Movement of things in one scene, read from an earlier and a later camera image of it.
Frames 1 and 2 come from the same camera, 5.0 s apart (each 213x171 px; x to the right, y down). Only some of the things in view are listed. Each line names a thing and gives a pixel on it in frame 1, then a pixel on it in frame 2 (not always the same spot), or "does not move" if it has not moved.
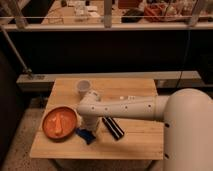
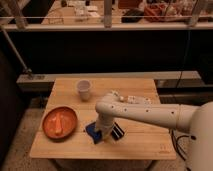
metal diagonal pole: x=25 y=68 does not move
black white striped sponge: x=113 y=127 does not move
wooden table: x=143 y=139 does not move
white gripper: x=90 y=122 → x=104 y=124
